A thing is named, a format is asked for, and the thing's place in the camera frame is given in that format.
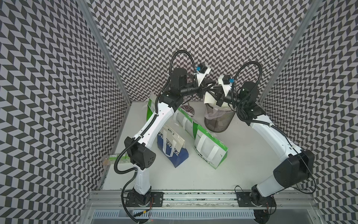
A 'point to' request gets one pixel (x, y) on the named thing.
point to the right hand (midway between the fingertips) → (207, 90)
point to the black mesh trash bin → (217, 121)
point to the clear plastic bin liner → (212, 110)
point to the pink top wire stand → (189, 109)
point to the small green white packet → (110, 159)
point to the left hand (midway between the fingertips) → (215, 83)
